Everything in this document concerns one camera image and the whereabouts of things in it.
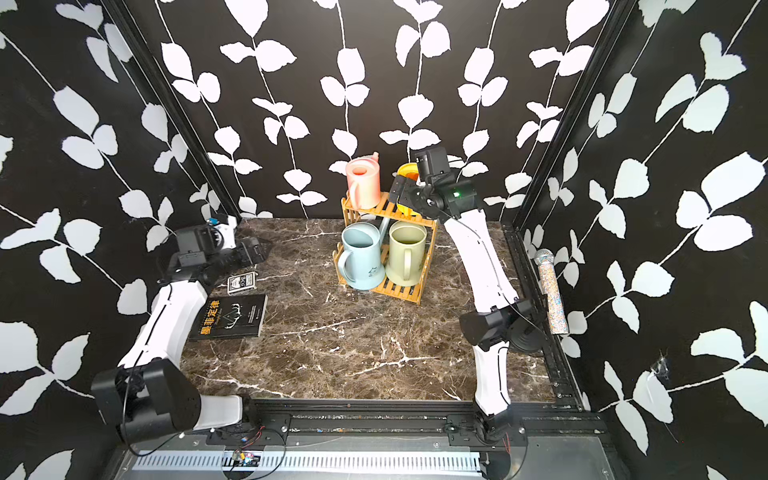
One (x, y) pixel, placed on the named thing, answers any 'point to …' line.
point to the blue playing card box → (241, 282)
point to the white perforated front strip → (428, 461)
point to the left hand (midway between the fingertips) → (261, 241)
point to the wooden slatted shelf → (384, 250)
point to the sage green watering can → (407, 240)
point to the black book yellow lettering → (230, 317)
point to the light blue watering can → (360, 263)
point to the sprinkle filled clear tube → (545, 259)
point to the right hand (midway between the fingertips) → (399, 189)
